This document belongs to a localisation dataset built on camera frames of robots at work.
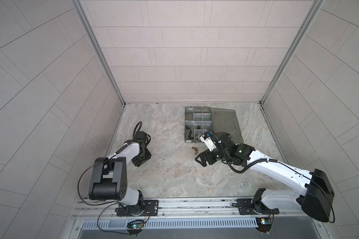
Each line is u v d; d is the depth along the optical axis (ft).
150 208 2.32
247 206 2.33
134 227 2.11
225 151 1.88
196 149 2.98
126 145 1.88
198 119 3.49
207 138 2.22
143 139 2.52
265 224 2.23
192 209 2.33
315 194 1.25
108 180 1.39
